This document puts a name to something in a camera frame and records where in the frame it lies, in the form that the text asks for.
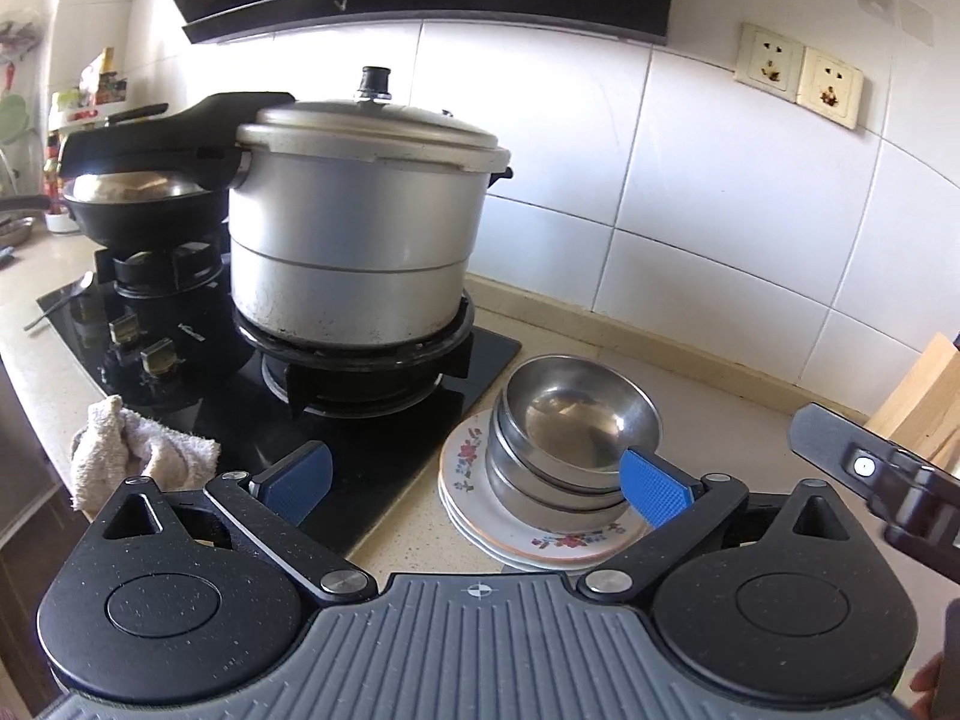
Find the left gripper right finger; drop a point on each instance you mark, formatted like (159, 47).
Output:
(686, 515)

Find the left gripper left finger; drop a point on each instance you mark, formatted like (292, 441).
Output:
(267, 510)

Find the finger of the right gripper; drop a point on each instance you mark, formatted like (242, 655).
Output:
(857, 458)

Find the small steel bowl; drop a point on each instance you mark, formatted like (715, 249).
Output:
(602, 396)

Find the white plate red roses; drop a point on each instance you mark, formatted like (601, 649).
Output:
(487, 532)

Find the white plate colourful flowers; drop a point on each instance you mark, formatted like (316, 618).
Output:
(555, 539)

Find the large steel bowl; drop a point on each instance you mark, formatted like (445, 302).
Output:
(543, 505)

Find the medium steel bowl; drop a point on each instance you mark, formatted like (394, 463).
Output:
(525, 464)

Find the person's right hand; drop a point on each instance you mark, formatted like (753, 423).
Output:
(938, 683)

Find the small wooden cutting board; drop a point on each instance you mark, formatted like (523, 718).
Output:
(940, 439)

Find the large wooden cutting board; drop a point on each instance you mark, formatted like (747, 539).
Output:
(915, 400)

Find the white dish cloth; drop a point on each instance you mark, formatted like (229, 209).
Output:
(117, 443)

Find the black glass gas stove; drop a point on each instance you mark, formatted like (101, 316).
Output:
(166, 338)

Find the spoon on stove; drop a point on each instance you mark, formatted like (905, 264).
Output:
(73, 291)

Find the large silver pressure cooker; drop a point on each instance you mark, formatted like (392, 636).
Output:
(355, 220)

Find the black wok with lid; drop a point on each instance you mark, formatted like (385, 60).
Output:
(155, 183)

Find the red condiment bottle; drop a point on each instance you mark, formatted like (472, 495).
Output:
(51, 177)

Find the beige wall socket right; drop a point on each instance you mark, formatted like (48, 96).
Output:
(830, 88)

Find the beige wall socket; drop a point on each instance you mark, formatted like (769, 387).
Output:
(830, 88)
(769, 62)

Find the beige wall socket left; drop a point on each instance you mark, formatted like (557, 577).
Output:
(769, 62)

